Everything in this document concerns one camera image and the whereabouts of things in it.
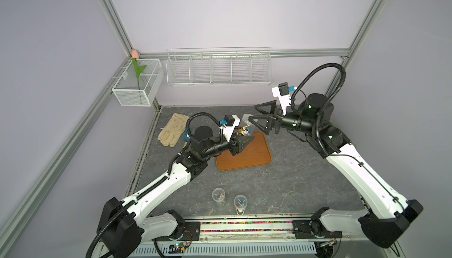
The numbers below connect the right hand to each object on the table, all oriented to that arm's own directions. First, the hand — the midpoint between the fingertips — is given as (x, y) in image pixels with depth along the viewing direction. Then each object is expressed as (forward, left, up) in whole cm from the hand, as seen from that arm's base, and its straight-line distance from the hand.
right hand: (252, 112), depth 57 cm
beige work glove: (+26, +44, -45) cm, 68 cm away
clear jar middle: (-18, +3, -38) cm, 43 cm away
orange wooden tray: (+10, -7, -45) cm, 46 cm away
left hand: (0, 0, -12) cm, 12 cm away
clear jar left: (-15, +13, -39) cm, 44 cm away
